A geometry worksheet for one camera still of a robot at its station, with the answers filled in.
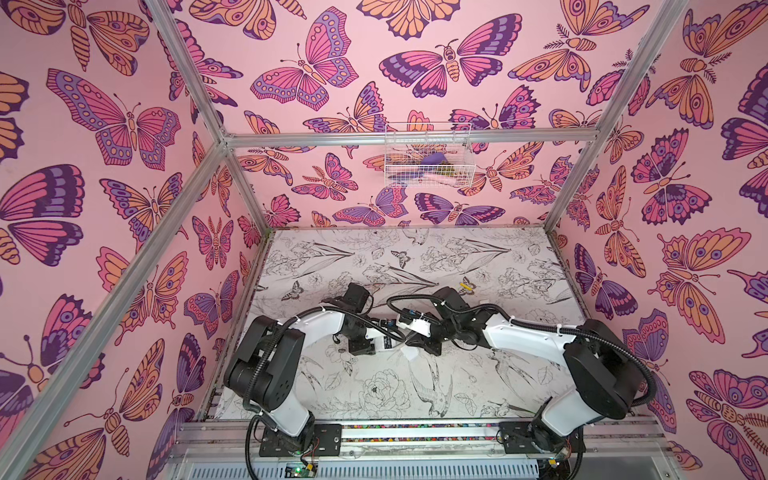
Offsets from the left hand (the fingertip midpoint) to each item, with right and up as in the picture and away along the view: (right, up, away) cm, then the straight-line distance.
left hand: (371, 336), depth 91 cm
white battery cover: (+12, -4, -4) cm, 13 cm away
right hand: (+11, +3, -7) cm, 14 cm away
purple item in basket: (+20, +55, +4) cm, 59 cm away
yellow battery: (+32, +14, +12) cm, 37 cm away
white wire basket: (+11, +61, +4) cm, 62 cm away
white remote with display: (+4, -1, -2) cm, 5 cm away
